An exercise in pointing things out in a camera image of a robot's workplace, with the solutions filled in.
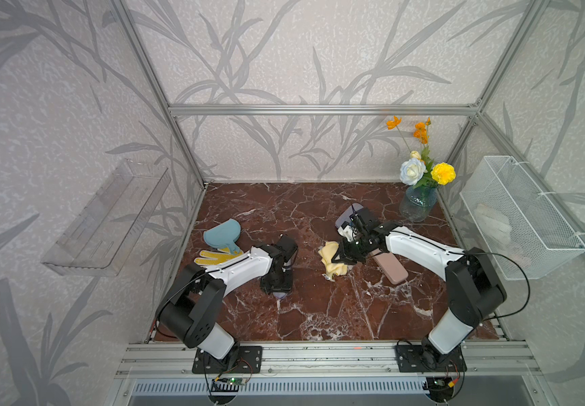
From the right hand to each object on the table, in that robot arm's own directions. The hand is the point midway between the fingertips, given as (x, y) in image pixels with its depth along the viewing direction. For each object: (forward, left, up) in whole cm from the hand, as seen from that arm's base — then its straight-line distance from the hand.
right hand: (331, 260), depth 85 cm
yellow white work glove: (+6, +44, -8) cm, 45 cm away
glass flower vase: (+24, -36, +2) cm, 43 cm away
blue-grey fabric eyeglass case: (-10, +18, -6) cm, 21 cm away
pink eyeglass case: (0, -23, -7) cm, 24 cm away
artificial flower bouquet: (+18, -28, +24) cm, 41 cm away
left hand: (-7, +16, -7) cm, 19 cm away
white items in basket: (+4, -51, +14) cm, 53 cm away
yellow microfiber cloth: (-4, 0, +1) cm, 4 cm away
